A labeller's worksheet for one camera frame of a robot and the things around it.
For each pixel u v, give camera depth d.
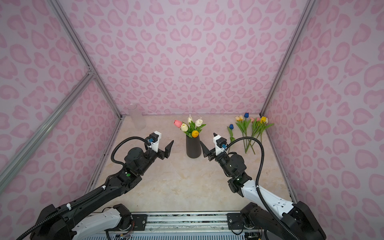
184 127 0.72
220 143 0.59
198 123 0.73
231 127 1.10
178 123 0.75
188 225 0.73
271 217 0.52
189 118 0.80
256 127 1.10
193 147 0.93
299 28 0.75
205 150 0.65
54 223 0.40
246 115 1.17
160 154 0.66
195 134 0.71
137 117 1.06
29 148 0.57
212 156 0.65
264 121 1.13
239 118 1.15
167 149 0.68
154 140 0.61
